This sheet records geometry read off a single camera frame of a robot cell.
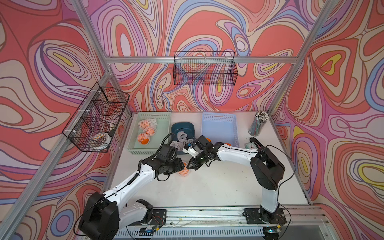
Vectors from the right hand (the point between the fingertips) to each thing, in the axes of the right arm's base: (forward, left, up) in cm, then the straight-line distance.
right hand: (189, 170), depth 85 cm
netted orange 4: (+29, +27, +2) cm, 39 cm away
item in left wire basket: (+7, +41, +24) cm, 48 cm away
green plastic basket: (+32, +19, -2) cm, 37 cm away
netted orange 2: (+18, -27, -3) cm, 33 cm away
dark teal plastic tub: (+32, 0, 0) cm, 32 cm away
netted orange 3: (+35, +32, +3) cm, 47 cm away
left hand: (+1, +3, +4) cm, 5 cm away
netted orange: (-2, +3, +1) cm, 4 cm away
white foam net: (+23, +5, +3) cm, 23 cm away
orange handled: (+23, -14, -3) cm, 27 cm away
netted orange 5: (+22, +30, +3) cm, 37 cm away
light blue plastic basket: (+37, -24, -7) cm, 45 cm away
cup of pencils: (+27, -45, +8) cm, 53 cm away
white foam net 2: (+15, +6, +4) cm, 17 cm away
